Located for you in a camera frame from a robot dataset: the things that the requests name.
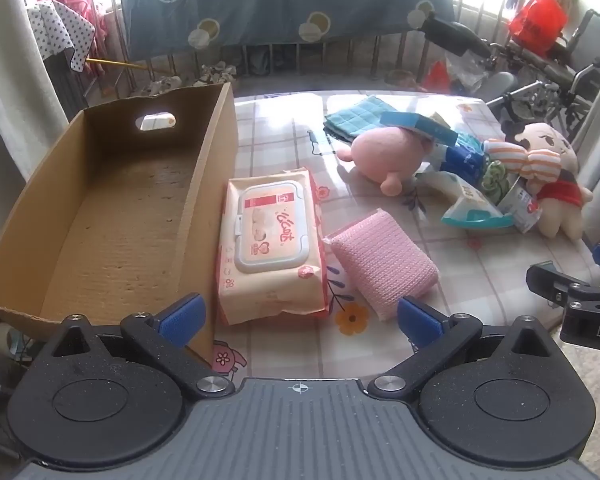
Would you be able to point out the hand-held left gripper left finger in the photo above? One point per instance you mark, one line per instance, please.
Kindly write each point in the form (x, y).
(182, 320)

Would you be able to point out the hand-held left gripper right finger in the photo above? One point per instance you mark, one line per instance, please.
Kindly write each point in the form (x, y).
(420, 320)

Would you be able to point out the pink mesh sponge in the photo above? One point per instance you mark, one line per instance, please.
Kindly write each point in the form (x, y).
(380, 260)

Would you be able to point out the foil-lidded plastic cup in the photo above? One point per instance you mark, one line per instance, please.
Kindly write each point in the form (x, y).
(522, 210)

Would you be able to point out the cotton swab packet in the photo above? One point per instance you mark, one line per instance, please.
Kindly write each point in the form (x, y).
(465, 200)

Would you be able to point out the brown cardboard box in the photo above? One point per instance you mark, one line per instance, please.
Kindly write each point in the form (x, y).
(120, 210)

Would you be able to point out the orange striped sock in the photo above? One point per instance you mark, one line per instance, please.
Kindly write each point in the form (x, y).
(515, 155)

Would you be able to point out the blue and white packet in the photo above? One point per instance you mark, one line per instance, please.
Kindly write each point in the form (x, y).
(462, 160)

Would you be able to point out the pink plush toy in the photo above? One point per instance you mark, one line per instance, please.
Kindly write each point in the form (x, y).
(385, 155)

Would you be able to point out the blue and white carton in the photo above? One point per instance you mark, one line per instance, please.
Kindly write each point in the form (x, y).
(420, 127)

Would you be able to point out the teal checked cloth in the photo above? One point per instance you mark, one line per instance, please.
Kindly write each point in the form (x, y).
(360, 115)

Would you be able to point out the green scrunchie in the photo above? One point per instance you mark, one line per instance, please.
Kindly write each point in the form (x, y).
(495, 180)

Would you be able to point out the plush doll with red shorts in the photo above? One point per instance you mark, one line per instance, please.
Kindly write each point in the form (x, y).
(550, 145)

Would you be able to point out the pink wet wipes pack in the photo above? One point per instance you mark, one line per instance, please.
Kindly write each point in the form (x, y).
(270, 225)

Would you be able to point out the tape roll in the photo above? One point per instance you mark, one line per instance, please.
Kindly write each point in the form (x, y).
(10, 342)

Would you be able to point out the wheelchair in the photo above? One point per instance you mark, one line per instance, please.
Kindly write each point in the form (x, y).
(575, 67)

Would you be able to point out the white shoe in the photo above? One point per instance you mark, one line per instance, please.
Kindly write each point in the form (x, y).
(215, 72)
(165, 85)

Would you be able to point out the large red plastic bag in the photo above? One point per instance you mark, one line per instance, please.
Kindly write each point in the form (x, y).
(537, 20)

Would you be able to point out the black bicycle saddle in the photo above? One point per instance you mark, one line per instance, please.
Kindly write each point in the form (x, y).
(455, 35)

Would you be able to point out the yellow stick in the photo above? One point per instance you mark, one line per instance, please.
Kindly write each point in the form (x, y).
(120, 64)

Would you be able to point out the white curtain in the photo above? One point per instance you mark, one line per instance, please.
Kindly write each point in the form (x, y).
(5, 85)

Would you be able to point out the white polka dot cloth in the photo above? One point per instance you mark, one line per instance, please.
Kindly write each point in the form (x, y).
(60, 30)

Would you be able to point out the blue dotted hanging blanket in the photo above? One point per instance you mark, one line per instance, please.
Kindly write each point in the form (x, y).
(280, 0)

